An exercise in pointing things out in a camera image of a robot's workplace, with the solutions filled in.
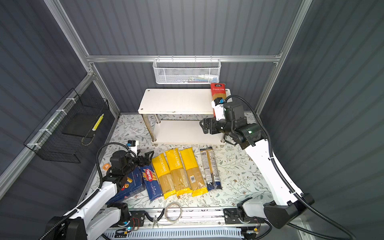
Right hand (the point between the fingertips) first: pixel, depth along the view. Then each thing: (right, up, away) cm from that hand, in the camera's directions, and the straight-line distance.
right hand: (209, 122), depth 69 cm
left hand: (-35, -16, +16) cm, 42 cm away
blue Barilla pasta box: (-39, -32, +10) cm, 52 cm away
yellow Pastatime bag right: (-7, -32, +16) cm, 36 cm away
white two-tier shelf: (-28, +11, +10) cm, 31 cm away
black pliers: (-26, -49, +4) cm, 55 cm away
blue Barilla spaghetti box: (-31, -33, +14) cm, 47 cm away
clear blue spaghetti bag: (+3, -28, +18) cm, 34 cm away
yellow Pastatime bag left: (-24, -31, +17) cm, 42 cm away
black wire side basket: (-69, +4, +10) cm, 70 cm away
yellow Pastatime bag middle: (-14, -34, +14) cm, 40 cm away
